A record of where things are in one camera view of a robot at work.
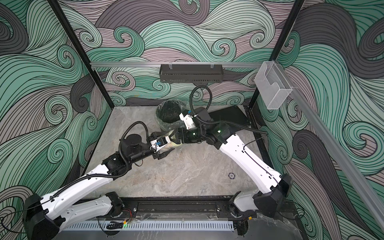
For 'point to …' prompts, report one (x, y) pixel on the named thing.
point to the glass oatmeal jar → (169, 147)
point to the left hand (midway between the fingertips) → (168, 136)
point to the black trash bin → (167, 113)
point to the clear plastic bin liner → (167, 115)
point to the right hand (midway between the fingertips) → (173, 139)
